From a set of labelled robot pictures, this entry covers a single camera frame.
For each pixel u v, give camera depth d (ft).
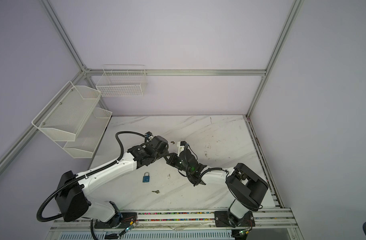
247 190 1.47
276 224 2.41
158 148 2.02
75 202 1.30
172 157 2.40
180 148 2.56
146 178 2.85
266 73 3.05
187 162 2.05
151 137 2.39
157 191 2.73
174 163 2.40
